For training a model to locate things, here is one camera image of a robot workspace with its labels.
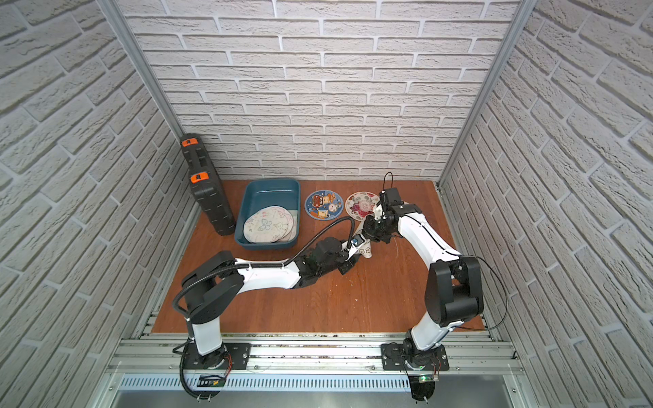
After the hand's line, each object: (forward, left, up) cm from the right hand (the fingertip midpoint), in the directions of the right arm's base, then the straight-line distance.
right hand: (365, 234), depth 88 cm
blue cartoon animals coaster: (+24, +14, -11) cm, 30 cm away
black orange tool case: (+12, +52, +16) cm, 56 cm away
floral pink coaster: (+23, -2, -11) cm, 26 cm away
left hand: (-5, +2, 0) cm, 5 cm away
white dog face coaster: (-7, +1, +2) cm, 8 cm away
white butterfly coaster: (+12, +37, -8) cm, 40 cm away
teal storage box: (+33, +44, -10) cm, 56 cm away
